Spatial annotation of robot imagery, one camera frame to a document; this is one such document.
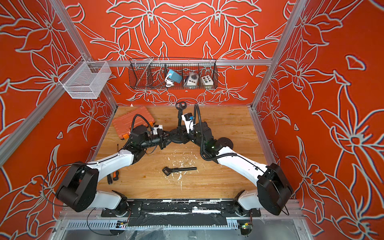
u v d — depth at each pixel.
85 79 0.91
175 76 0.88
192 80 0.90
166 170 0.85
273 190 0.41
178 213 0.73
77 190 0.43
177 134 0.77
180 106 0.67
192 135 0.65
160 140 0.72
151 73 0.98
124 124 1.04
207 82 0.95
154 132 0.76
